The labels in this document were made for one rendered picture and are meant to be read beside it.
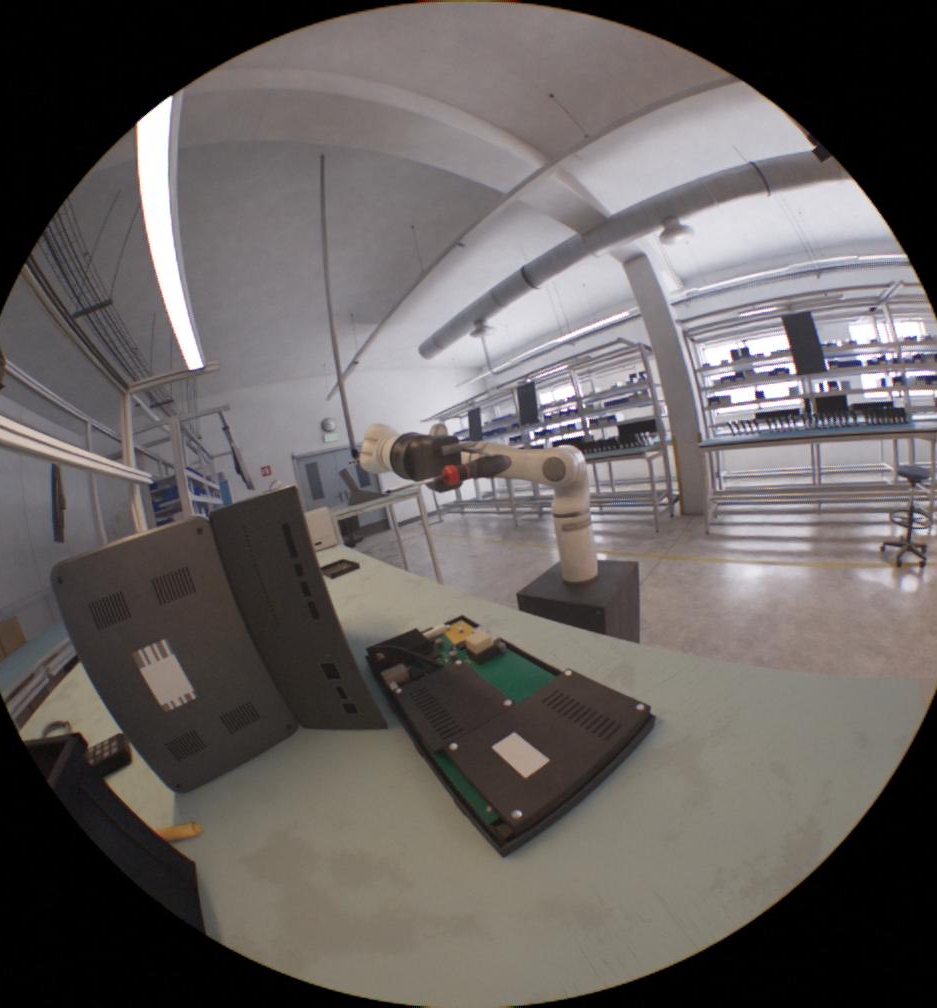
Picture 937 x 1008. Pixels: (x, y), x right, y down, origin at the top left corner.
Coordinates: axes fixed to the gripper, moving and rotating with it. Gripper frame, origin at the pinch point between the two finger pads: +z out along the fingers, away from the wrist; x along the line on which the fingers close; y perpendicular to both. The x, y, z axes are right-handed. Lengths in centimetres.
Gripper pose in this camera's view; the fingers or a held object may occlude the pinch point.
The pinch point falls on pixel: (493, 466)
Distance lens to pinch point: 39.0
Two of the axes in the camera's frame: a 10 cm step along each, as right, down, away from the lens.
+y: -8.1, 2.6, -5.2
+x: -0.9, -9.4, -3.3
